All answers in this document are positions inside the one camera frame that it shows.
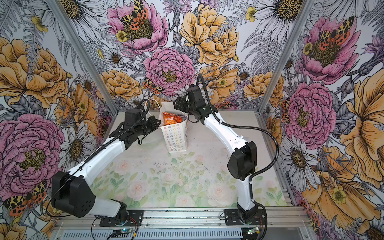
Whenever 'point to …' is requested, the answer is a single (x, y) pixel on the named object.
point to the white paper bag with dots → (174, 135)
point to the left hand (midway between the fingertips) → (161, 125)
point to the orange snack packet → (170, 119)
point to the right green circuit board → (251, 231)
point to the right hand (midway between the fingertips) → (177, 107)
